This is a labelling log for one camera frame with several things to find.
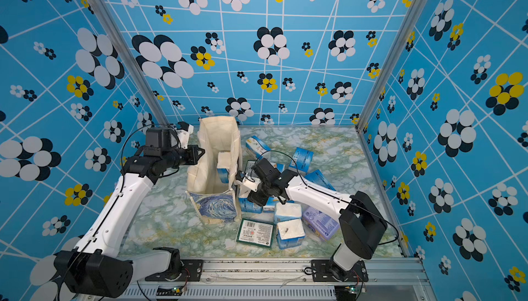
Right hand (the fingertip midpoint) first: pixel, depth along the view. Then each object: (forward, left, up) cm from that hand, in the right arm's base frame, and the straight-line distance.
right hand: (255, 191), depth 83 cm
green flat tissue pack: (-15, -1, -5) cm, 16 cm away
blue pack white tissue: (+11, +14, +2) cm, 18 cm away
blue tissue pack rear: (+18, -21, -4) cm, 28 cm away
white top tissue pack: (-9, -13, +2) cm, 16 cm away
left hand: (+9, +18, +17) cm, 26 cm away
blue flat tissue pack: (+9, -27, -4) cm, 28 cm away
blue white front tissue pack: (-5, +4, -3) cm, 7 cm away
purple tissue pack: (-11, -26, -5) cm, 29 cm away
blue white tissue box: (+24, +1, -1) cm, 24 cm away
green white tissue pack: (+14, +5, -5) cm, 16 cm away
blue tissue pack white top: (-17, -13, +2) cm, 22 cm away
